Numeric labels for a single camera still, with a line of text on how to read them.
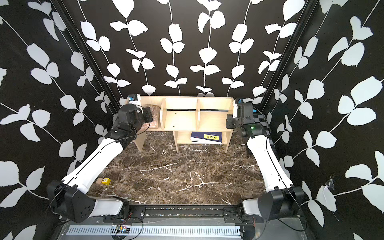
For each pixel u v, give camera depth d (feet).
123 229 2.33
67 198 1.26
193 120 2.80
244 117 1.84
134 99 2.09
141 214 2.40
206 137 2.84
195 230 2.30
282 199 1.26
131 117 1.85
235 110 2.25
